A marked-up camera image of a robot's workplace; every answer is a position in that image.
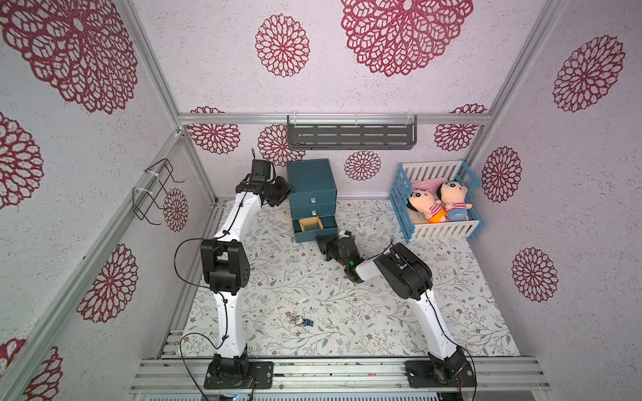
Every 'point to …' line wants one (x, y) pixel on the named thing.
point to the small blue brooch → (308, 322)
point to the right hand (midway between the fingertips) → (319, 233)
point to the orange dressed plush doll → (424, 202)
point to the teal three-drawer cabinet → (313, 198)
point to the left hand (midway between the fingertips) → (292, 190)
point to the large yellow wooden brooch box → (308, 224)
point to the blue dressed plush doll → (453, 194)
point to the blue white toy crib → (428, 175)
